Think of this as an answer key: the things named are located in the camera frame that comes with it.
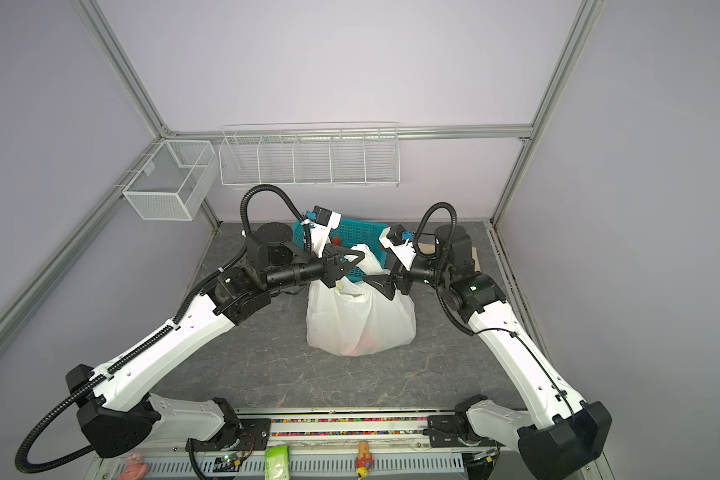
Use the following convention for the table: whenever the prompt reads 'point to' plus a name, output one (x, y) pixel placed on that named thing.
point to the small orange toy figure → (364, 459)
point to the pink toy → (135, 468)
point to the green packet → (276, 463)
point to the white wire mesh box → (174, 180)
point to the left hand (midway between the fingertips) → (363, 261)
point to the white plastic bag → (358, 318)
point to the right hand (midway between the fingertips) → (375, 262)
